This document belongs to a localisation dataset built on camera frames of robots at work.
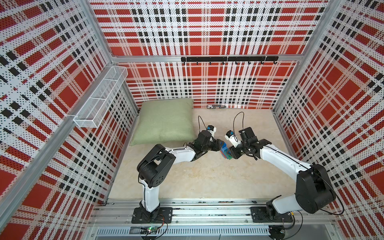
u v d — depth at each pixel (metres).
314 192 0.43
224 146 0.90
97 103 0.73
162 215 0.73
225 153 0.90
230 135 0.78
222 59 0.88
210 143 0.78
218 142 0.82
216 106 1.23
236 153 0.77
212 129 0.83
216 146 0.82
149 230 0.69
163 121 0.96
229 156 0.86
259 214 0.73
